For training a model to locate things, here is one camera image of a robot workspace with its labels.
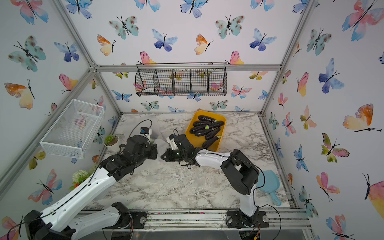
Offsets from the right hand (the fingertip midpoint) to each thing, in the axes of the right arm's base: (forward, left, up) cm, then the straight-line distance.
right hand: (161, 156), depth 82 cm
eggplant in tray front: (+17, -26, -11) cm, 33 cm away
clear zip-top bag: (+25, +6, -11) cm, 28 cm away
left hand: (+2, 0, +9) cm, 9 cm away
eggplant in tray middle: (+25, -22, -10) cm, 35 cm away
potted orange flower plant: (-14, +35, +4) cm, 38 cm away
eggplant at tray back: (+39, -21, -11) cm, 46 cm away
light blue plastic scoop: (-8, -61, -12) cm, 63 cm away
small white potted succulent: (+11, +35, -5) cm, 36 cm away
